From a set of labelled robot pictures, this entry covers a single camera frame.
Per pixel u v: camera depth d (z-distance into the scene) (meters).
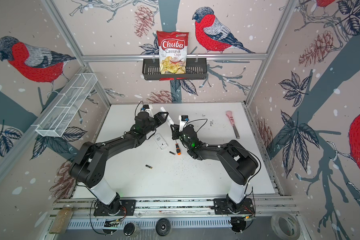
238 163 0.48
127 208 0.73
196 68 0.95
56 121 0.71
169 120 0.87
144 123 0.70
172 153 0.93
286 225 0.70
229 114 1.11
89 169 0.46
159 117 0.79
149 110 0.83
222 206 0.73
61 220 0.67
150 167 0.88
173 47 0.83
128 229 0.60
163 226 0.60
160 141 0.98
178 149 0.94
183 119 0.77
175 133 0.78
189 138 0.68
